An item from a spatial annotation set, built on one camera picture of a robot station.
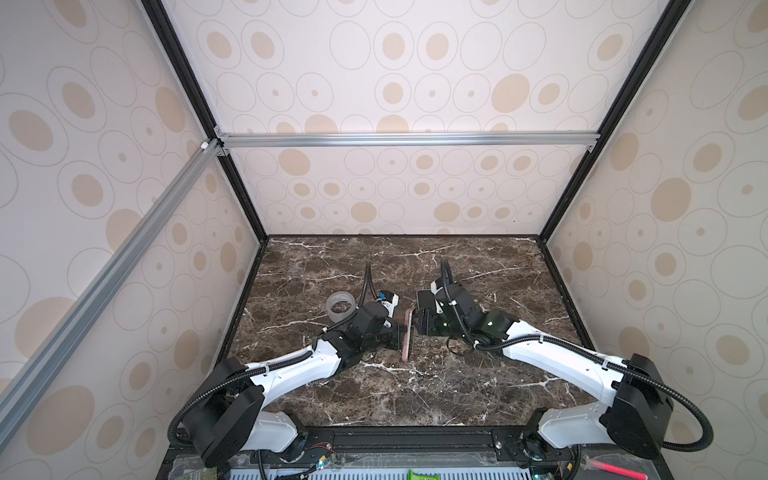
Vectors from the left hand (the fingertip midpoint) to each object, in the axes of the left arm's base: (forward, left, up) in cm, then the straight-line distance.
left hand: (418, 331), depth 80 cm
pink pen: (-29, -47, -11) cm, 56 cm away
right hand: (+4, -3, +2) cm, 5 cm away
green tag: (-31, +1, -11) cm, 33 cm away
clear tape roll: (+17, +25, -10) cm, 32 cm away
